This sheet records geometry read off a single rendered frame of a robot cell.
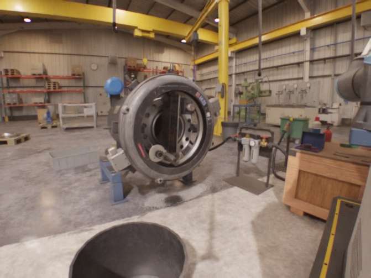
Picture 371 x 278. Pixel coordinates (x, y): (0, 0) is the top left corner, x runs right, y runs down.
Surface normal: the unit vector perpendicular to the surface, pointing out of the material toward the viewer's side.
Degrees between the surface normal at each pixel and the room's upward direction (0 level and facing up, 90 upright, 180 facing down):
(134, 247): 87
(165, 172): 90
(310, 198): 90
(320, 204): 90
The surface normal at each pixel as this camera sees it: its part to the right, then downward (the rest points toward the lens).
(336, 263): 0.00, -0.98
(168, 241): -0.69, 0.08
